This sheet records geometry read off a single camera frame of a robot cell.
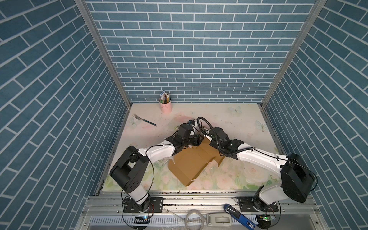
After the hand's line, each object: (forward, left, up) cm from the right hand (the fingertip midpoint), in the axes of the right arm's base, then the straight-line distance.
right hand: (214, 132), depth 87 cm
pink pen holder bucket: (+24, +37, -6) cm, 44 cm away
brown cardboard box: (-15, +17, -14) cm, 26 cm away
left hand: (-3, +7, -2) cm, 8 cm away
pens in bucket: (+27, +36, +3) cm, 45 cm away
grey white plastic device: (-43, -2, -12) cm, 45 cm away
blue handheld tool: (-40, -8, -9) cm, 41 cm away
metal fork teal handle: (+17, +58, -12) cm, 62 cm away
